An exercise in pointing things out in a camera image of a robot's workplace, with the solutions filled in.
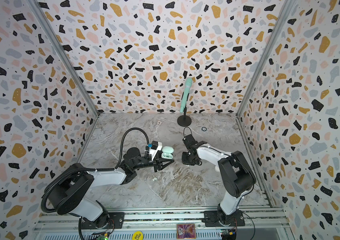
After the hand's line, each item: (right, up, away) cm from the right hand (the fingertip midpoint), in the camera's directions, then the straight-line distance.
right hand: (185, 159), depth 92 cm
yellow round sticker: (-23, -31, -22) cm, 44 cm away
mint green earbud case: (-10, +8, -17) cm, 21 cm away
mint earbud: (-18, -10, -5) cm, 21 cm away
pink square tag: (0, -29, -22) cm, 37 cm away
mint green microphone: (+3, +47, +4) cm, 47 cm away
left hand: (-6, +5, -19) cm, 20 cm away
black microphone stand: (+1, +25, +25) cm, 35 cm away
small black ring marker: (+15, +18, +21) cm, 32 cm away
